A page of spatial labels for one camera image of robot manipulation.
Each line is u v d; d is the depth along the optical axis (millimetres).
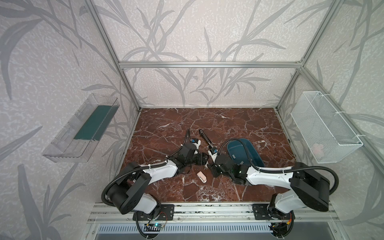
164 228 703
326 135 639
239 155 951
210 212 753
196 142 807
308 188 427
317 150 730
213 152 741
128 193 428
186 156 683
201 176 829
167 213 733
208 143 987
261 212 736
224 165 637
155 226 703
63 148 599
